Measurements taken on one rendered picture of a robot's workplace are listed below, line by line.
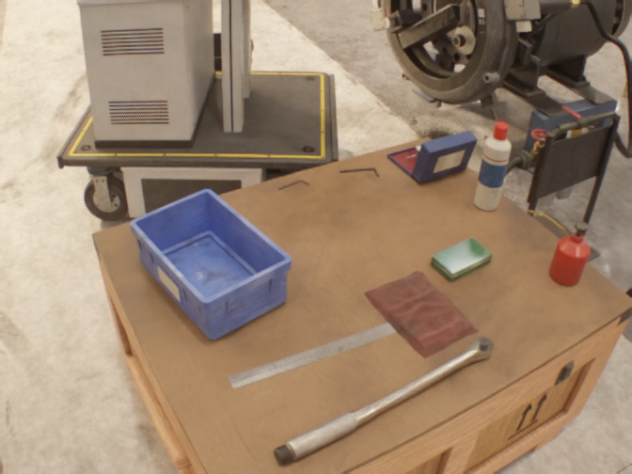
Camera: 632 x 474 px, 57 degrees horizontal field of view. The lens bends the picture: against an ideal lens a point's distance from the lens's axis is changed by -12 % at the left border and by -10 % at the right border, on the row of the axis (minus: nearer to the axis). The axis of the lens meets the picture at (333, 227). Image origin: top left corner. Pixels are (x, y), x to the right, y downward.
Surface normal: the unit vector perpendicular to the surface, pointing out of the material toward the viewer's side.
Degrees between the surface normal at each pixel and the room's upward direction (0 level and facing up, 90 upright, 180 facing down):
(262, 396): 0
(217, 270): 0
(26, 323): 0
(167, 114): 90
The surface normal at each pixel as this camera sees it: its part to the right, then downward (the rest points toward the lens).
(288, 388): 0.05, -0.79
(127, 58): 0.02, 0.61
